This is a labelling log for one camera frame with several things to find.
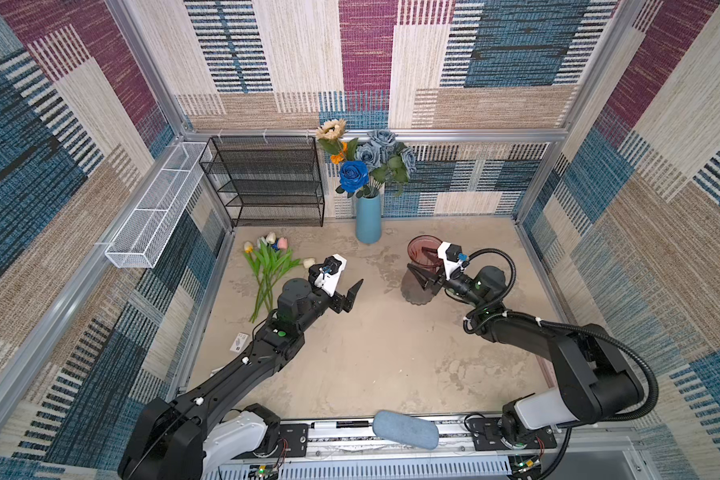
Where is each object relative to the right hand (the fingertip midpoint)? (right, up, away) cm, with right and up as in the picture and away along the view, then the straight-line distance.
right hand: (418, 256), depth 80 cm
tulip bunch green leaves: (-47, -4, +24) cm, 53 cm away
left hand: (-19, -3, -4) cm, 19 cm away
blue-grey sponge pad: (-5, -41, -8) cm, 42 cm away
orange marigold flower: (-23, +29, +13) cm, 39 cm away
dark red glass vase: (+1, +1, -1) cm, 2 cm away
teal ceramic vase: (-13, +12, +25) cm, 31 cm away
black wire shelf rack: (-50, +27, +31) cm, 64 cm away
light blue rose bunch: (-8, +29, +10) cm, 31 cm away
